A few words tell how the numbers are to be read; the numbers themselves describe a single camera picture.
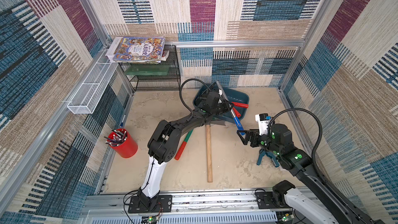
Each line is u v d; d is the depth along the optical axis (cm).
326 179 47
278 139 56
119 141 84
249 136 66
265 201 73
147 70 95
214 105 76
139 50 79
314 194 49
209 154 87
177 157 87
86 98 71
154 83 119
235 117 88
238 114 89
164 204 74
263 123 66
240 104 105
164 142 54
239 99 113
